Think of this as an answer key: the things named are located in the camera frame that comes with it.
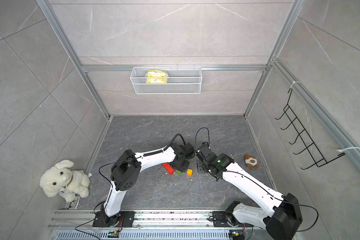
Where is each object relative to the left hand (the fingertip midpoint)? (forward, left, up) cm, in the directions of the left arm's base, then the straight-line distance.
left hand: (184, 166), depth 90 cm
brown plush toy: (+1, -42, +1) cm, 42 cm away
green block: (-4, +3, 0) cm, 5 cm away
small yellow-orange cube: (-4, -3, 0) cm, 5 cm away
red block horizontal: (0, +9, 0) cm, 9 cm away
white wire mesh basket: (+51, +1, +27) cm, 58 cm away
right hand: (-4, -11, +10) cm, 15 cm away
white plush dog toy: (-12, +59, +15) cm, 62 cm away
